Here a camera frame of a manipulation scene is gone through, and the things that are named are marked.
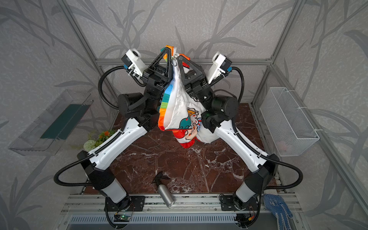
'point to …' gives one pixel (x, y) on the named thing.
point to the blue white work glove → (276, 205)
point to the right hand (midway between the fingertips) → (180, 57)
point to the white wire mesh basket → (291, 130)
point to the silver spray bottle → (165, 191)
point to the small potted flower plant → (88, 145)
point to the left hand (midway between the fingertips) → (171, 50)
